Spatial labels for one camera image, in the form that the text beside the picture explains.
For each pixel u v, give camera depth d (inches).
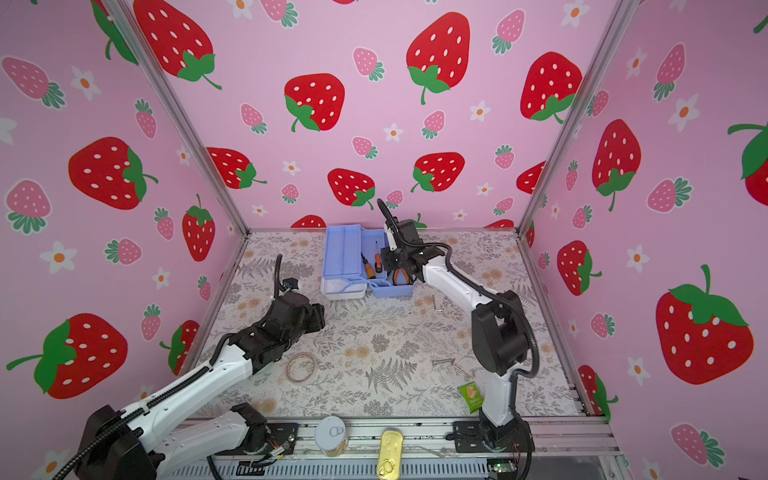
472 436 29.2
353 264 38.3
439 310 38.7
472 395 31.5
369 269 38.6
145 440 16.1
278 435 29.4
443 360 34.7
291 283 28.2
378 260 40.0
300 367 33.9
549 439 30.4
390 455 26.9
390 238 29.4
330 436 27.5
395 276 41.9
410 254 27.4
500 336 19.5
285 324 23.7
